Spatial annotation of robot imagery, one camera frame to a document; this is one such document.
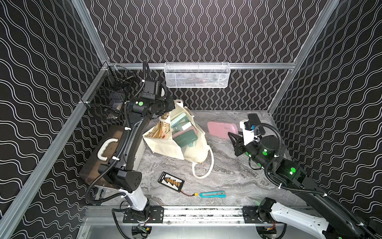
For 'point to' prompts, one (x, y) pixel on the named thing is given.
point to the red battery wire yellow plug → (195, 194)
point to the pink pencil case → (221, 130)
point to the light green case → (180, 123)
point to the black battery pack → (171, 181)
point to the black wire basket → (108, 97)
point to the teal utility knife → (213, 194)
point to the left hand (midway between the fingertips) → (173, 99)
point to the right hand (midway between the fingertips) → (232, 130)
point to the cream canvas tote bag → (176, 133)
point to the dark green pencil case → (186, 138)
